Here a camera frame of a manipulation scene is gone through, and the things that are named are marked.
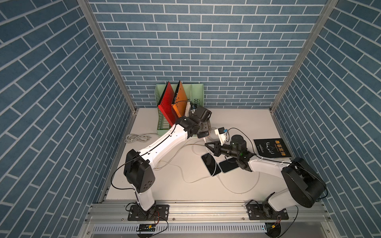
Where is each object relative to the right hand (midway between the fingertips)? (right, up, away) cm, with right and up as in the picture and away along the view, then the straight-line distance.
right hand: (206, 145), depth 81 cm
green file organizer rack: (-8, +34, +22) cm, 41 cm away
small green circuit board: (-30, -39, -9) cm, 50 cm away
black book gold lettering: (+46, -5, +15) cm, 48 cm away
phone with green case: (+12, -14, +8) cm, 20 cm away
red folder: (-24, +23, +5) cm, 34 cm away
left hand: (+1, +11, +1) cm, 11 cm away
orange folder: (-16, +26, +7) cm, 31 cm away
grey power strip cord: (-41, +3, +16) cm, 44 cm away
